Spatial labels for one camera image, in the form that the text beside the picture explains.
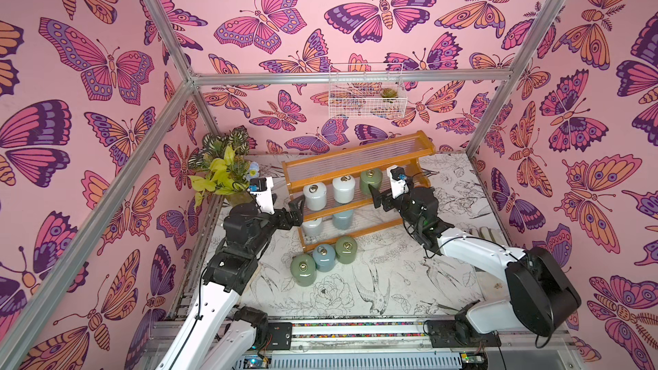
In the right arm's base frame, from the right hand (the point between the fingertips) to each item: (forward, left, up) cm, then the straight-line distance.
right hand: (385, 177), depth 83 cm
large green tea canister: (-25, +26, -14) cm, 39 cm away
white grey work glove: (-7, -38, -23) cm, 45 cm away
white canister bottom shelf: (-11, +24, -15) cm, 30 cm away
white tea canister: (-7, +22, -1) cm, 24 cm away
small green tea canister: (0, +5, 0) cm, 5 cm away
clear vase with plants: (+1, +53, +3) cm, 53 cm away
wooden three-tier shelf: (0, +9, -8) cm, 12 cm away
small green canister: (-18, +13, -15) cm, 27 cm away
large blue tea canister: (-21, +20, -15) cm, 33 cm away
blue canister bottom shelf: (-7, +14, -17) cm, 23 cm away
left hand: (-12, +28, +7) cm, 31 cm away
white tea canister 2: (-4, +14, -1) cm, 14 cm away
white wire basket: (+32, +5, +11) cm, 35 cm away
